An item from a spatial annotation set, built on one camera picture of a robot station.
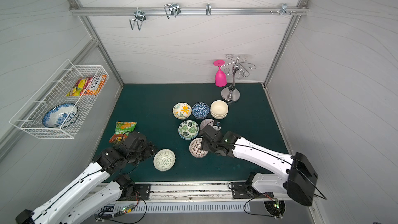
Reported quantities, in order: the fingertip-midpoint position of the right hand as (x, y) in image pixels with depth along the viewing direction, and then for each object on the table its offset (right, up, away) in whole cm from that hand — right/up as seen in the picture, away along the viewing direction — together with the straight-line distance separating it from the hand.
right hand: (205, 143), depth 79 cm
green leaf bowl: (-10, +4, +14) cm, 18 cm away
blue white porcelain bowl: (-61, +17, -17) cm, 65 cm away
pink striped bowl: (0, +9, +14) cm, 16 cm away
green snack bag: (-50, +4, +11) cm, 51 cm away
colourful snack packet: (-55, +30, -6) cm, 63 cm away
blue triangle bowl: (-3, +15, +22) cm, 27 cm away
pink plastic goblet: (+11, +37, +22) cm, 44 cm away
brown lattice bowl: (-6, -5, +7) cm, 10 cm away
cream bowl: (+9, +16, +21) cm, 28 cm away
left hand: (-26, -3, -3) cm, 27 cm away
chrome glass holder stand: (+20, +27, +34) cm, 48 cm away
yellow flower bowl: (-15, +15, +22) cm, 31 cm away
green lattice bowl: (-22, -10, +3) cm, 25 cm away
